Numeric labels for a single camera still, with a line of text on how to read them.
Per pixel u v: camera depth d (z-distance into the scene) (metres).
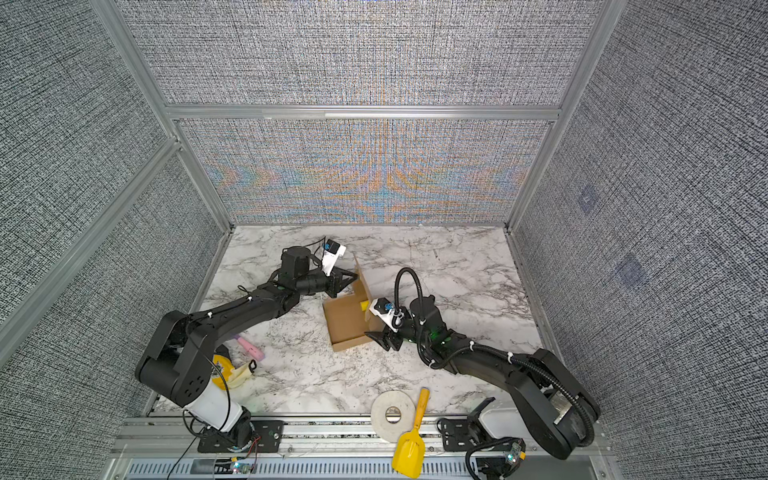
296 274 0.70
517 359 0.48
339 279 0.77
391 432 0.74
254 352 0.86
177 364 0.45
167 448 0.73
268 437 0.74
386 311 0.70
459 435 0.73
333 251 0.77
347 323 0.93
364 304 0.95
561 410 0.43
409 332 0.72
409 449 0.70
